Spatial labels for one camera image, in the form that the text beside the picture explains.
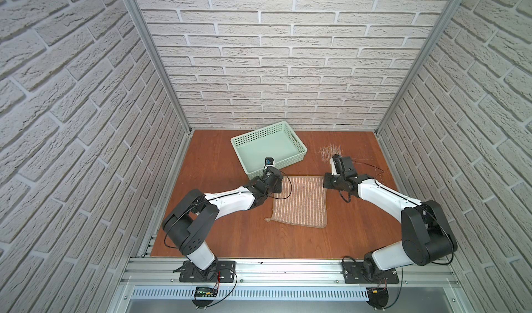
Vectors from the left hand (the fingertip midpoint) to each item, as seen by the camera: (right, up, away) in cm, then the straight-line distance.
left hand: (275, 173), depth 91 cm
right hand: (+21, -3, 0) cm, 21 cm away
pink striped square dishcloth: (+13, -13, +1) cm, 18 cm away
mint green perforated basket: (+1, +16, +22) cm, 27 cm away
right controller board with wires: (+35, -40, -22) cm, 58 cm away
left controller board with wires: (-25, -41, -20) cm, 52 cm away
